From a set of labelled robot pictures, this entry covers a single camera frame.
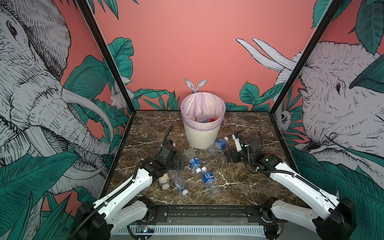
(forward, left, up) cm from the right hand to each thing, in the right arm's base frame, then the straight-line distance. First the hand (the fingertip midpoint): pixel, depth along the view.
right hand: (230, 148), depth 79 cm
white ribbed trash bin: (+8, +15, +6) cm, 18 cm away
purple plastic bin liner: (+32, +16, +2) cm, 36 cm away
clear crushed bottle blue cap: (-12, +28, -18) cm, 35 cm away
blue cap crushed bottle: (+21, +10, 0) cm, 23 cm away
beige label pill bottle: (-13, +36, -14) cm, 41 cm away
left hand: (-3, +28, -5) cm, 29 cm away
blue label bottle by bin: (+10, +3, -13) cm, 17 cm away
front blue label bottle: (-13, +10, -17) cm, 23 cm away
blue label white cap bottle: (-3, +19, -11) cm, 22 cm away
